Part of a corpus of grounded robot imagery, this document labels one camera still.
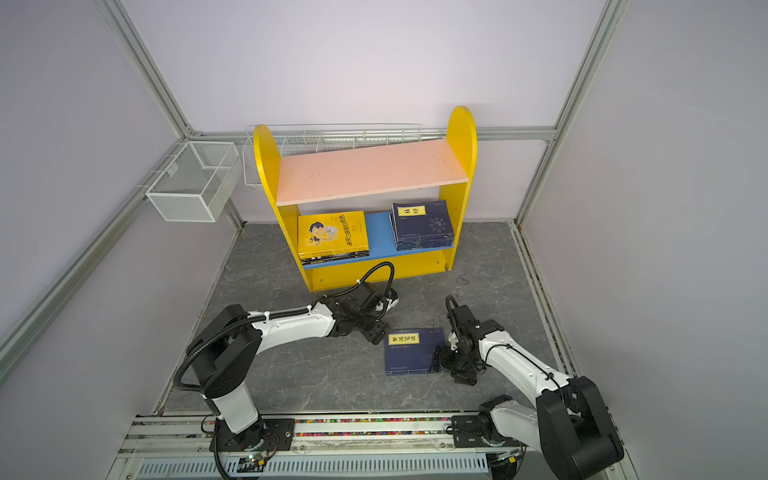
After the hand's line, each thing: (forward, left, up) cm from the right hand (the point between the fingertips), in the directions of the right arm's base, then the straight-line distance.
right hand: (444, 375), depth 82 cm
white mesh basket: (+53, +79, +27) cm, 99 cm away
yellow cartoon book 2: (+29, +38, +17) cm, 50 cm away
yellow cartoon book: (+36, +33, +20) cm, 53 cm away
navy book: (+35, +4, +17) cm, 39 cm away
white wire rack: (+60, +44, +36) cm, 83 cm away
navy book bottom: (+41, +6, +20) cm, 46 cm away
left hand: (+14, +18, +3) cm, 23 cm away
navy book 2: (+7, +10, 0) cm, 12 cm away
